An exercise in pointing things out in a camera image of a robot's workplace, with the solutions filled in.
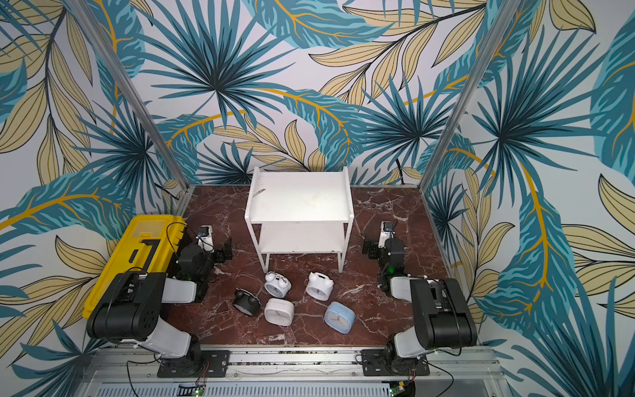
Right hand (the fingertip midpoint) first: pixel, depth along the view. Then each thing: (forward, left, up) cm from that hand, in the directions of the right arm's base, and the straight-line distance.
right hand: (381, 235), depth 93 cm
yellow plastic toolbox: (-7, +80, +9) cm, 80 cm away
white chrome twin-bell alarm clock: (-18, +38, 0) cm, 42 cm away
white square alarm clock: (-26, +37, -2) cm, 45 cm away
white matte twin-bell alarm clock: (-19, +24, -1) cm, 30 cm away
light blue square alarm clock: (-28, +18, -2) cm, 34 cm away
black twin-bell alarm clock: (-23, +47, -1) cm, 53 cm away
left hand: (+1, +61, -1) cm, 61 cm away
